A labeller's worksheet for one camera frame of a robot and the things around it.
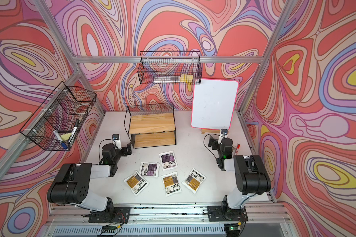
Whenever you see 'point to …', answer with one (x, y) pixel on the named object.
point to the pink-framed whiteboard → (214, 103)
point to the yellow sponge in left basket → (66, 136)
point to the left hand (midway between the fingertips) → (124, 143)
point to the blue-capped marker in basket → (60, 139)
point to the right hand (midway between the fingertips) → (218, 139)
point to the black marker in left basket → (74, 130)
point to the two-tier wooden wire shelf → (151, 125)
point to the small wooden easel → (208, 131)
